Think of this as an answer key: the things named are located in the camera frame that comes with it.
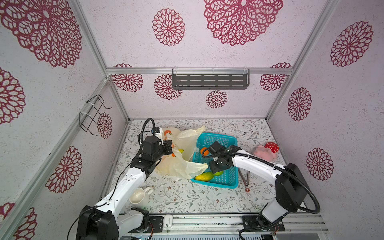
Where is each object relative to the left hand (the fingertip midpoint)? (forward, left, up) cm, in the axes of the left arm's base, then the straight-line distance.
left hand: (171, 143), depth 82 cm
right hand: (-8, -24, -12) cm, 28 cm away
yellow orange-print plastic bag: (-9, -4, -6) cm, 11 cm away
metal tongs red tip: (-15, -43, -19) cm, 49 cm away
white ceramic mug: (-23, +17, -18) cm, 34 cm away
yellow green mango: (-13, -19, -15) cm, 27 cm away
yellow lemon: (+6, -5, -16) cm, 18 cm away
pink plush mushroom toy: (+1, -58, -12) cm, 60 cm away
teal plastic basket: (-11, -35, -21) cm, 42 cm away
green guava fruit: (-14, -26, -10) cm, 31 cm away
